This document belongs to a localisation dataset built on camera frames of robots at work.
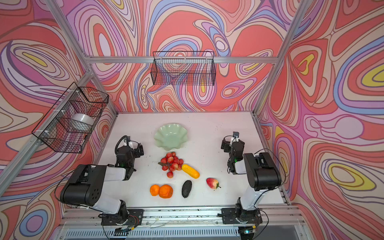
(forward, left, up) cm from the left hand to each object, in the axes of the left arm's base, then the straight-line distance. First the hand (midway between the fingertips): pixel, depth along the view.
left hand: (134, 143), depth 93 cm
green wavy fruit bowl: (+11, -22, -7) cm, 25 cm away
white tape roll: (-5, +16, +26) cm, 31 cm away
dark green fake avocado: (-27, -34, -4) cm, 43 cm away
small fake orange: (-27, -17, -3) cm, 32 cm away
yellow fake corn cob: (-17, -36, -4) cm, 40 cm away
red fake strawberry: (-24, -48, -3) cm, 54 cm away
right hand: (+3, -63, -2) cm, 63 cm away
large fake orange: (-28, -23, -2) cm, 37 cm away
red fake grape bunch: (-13, -24, -2) cm, 27 cm away
